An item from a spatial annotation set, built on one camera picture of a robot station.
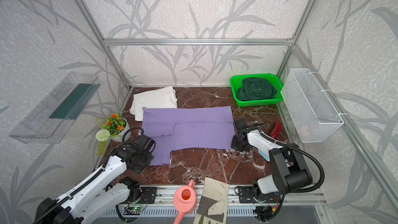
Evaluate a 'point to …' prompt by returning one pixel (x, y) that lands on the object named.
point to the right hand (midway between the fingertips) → (235, 142)
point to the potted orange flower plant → (115, 127)
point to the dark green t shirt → (256, 88)
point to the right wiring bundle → (269, 212)
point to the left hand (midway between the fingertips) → (153, 156)
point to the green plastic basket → (236, 82)
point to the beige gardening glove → (213, 208)
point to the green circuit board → (138, 208)
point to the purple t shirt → (181, 128)
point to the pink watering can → (185, 200)
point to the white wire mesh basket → (313, 116)
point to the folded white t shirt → (164, 97)
